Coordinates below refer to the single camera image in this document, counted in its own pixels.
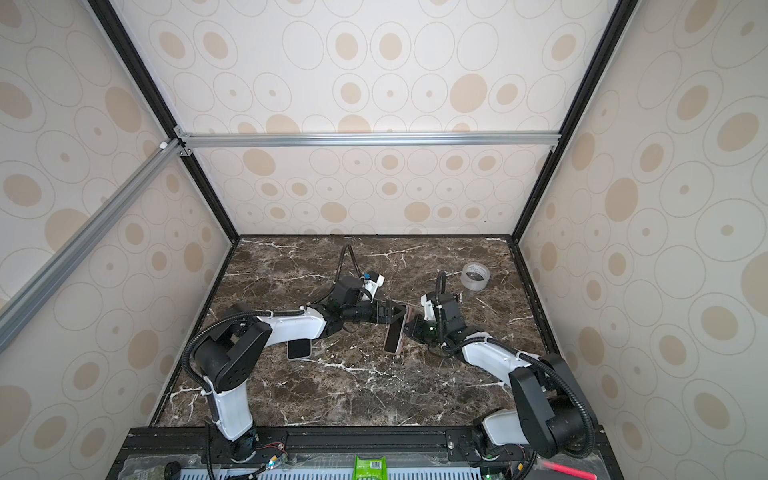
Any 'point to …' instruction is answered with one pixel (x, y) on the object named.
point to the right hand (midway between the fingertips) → (412, 326)
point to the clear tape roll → (475, 276)
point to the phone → (393, 339)
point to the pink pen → (569, 470)
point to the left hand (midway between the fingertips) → (404, 311)
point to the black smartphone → (299, 349)
